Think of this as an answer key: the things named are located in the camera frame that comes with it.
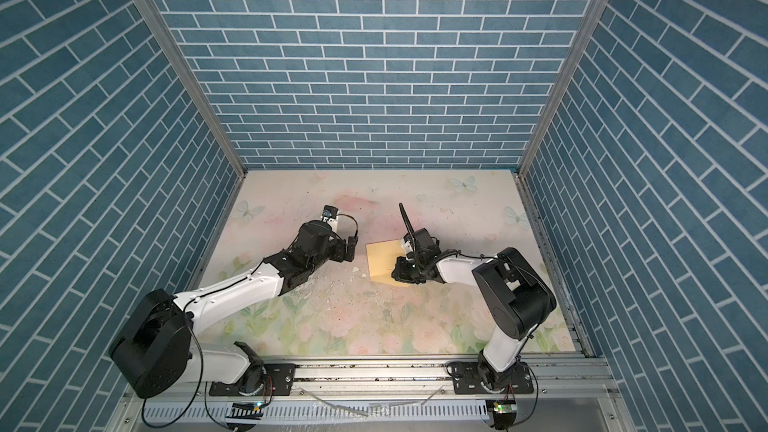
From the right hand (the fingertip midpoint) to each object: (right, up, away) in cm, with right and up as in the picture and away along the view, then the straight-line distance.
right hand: (389, 272), depth 92 cm
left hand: (-13, +12, -5) cm, 18 cm away
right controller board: (+29, -29, -18) cm, 45 cm away
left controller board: (-34, -29, -20) cm, 49 cm away
